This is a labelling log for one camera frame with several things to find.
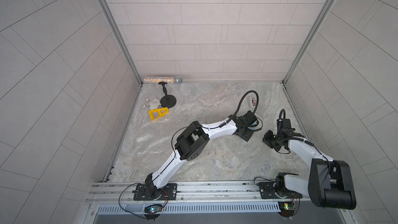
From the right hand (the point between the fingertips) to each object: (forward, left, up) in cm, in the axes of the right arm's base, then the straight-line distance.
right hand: (262, 137), depth 89 cm
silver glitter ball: (+26, +47, +25) cm, 59 cm away
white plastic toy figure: (+25, +66, +6) cm, 71 cm away
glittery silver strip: (+28, +60, +24) cm, 70 cm away
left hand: (+3, +7, 0) cm, 7 cm away
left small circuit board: (-31, +57, +5) cm, 65 cm away
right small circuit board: (-34, -2, -1) cm, 34 cm away
